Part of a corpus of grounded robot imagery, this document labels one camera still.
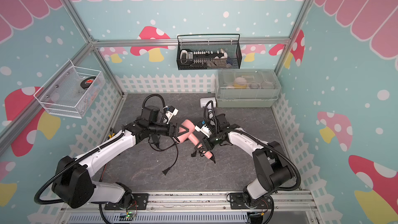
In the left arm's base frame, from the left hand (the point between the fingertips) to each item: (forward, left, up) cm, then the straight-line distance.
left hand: (183, 132), depth 78 cm
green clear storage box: (+32, -34, +1) cm, 47 cm away
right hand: (-3, -8, -9) cm, 12 cm away
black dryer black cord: (-14, +10, -18) cm, 25 cm away
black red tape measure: (+19, +50, +15) cm, 56 cm away
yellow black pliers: (+6, +47, -16) cm, 50 cm away
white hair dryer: (+33, -10, -13) cm, 37 cm away
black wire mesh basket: (+41, -27, +15) cm, 51 cm away
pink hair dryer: (+3, -3, +2) cm, 5 cm away
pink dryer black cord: (-5, -4, -16) cm, 18 cm away
